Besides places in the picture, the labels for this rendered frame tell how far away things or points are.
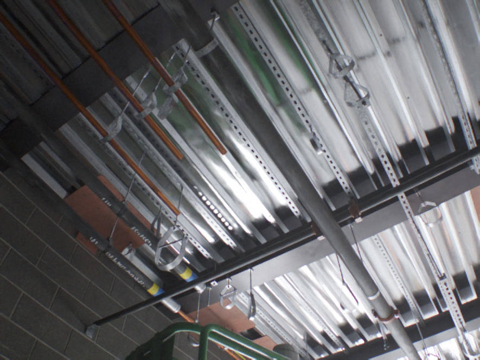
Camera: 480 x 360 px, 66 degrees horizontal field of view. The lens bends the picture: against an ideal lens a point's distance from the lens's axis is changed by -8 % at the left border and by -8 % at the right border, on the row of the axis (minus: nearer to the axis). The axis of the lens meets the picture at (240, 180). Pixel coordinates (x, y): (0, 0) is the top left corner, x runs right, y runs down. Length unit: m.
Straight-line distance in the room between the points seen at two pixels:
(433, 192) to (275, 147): 1.50
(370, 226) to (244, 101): 1.63
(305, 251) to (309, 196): 1.18
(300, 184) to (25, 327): 1.76
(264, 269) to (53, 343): 1.54
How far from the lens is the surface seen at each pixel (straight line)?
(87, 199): 3.04
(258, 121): 1.57
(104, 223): 3.15
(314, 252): 2.94
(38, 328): 2.62
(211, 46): 1.47
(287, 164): 1.67
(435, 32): 2.33
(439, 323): 4.42
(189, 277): 2.60
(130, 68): 2.23
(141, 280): 2.69
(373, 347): 4.49
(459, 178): 2.87
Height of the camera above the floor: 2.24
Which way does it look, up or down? 55 degrees up
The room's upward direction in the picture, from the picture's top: straight up
